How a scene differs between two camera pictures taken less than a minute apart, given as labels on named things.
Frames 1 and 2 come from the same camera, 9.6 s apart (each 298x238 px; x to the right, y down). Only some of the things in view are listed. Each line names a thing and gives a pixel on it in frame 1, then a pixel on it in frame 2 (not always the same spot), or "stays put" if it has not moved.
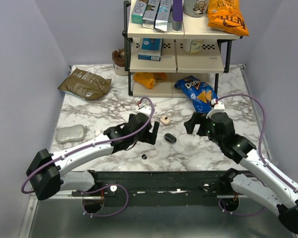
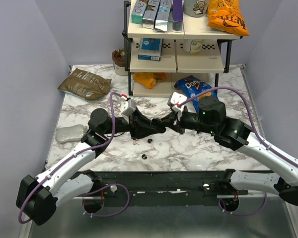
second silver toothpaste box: x=164 y=12 stays put
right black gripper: x=198 y=117 → x=173 y=121
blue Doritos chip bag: x=201 y=93 stays put
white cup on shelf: x=192 y=46 stays put
